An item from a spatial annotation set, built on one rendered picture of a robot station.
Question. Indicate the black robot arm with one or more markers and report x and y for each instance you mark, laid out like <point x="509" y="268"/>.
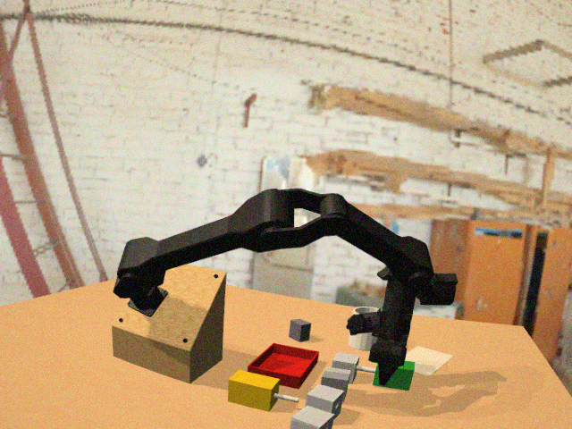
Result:
<point x="265" y="223"/>

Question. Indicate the green block with grey pin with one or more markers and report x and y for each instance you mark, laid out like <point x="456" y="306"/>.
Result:
<point x="401" y="379"/>

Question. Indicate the beige open cylinder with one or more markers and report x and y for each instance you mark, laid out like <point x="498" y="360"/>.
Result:
<point x="362" y="341"/>

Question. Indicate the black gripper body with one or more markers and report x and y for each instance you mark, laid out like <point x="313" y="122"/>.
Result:
<point x="395" y="327"/>

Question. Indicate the red tray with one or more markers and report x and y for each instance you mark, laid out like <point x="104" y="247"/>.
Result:
<point x="291" y="365"/>

